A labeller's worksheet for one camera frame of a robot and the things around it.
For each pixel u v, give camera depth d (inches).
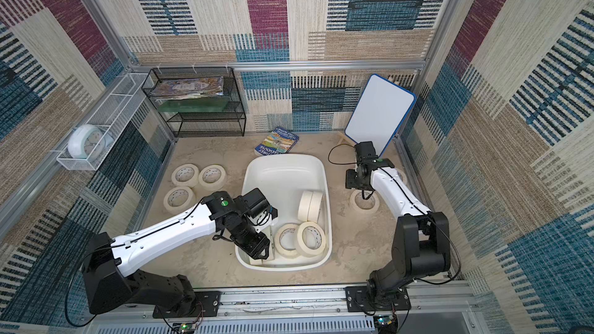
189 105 36.3
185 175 41.4
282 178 40.4
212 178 41.2
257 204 23.9
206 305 28.7
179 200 38.2
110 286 15.2
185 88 33.4
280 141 45.3
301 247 30.8
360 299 29.3
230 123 47.8
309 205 32.8
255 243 25.1
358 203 36.4
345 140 42.8
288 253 31.8
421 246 17.2
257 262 29.8
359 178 26.1
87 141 25.1
